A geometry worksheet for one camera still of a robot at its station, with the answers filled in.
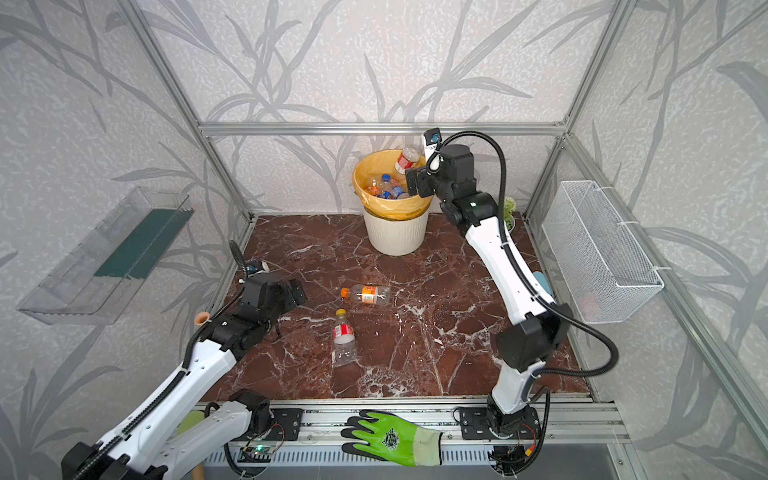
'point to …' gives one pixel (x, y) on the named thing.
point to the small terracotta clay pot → (201, 318)
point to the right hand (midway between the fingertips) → (428, 155)
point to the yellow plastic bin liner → (374, 164)
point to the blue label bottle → (392, 192)
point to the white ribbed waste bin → (396, 237)
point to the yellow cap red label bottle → (343, 333)
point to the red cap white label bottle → (407, 159)
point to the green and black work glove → (394, 440)
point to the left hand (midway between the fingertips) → (293, 280)
